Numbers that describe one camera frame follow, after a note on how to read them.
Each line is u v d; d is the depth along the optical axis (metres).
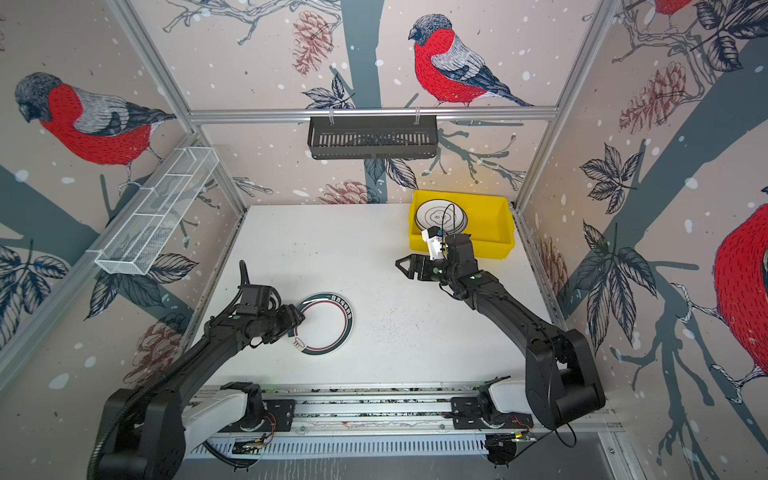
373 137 1.07
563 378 0.42
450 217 1.09
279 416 0.73
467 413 0.73
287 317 0.78
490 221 1.15
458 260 0.66
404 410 0.76
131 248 0.70
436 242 0.77
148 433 0.40
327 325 0.87
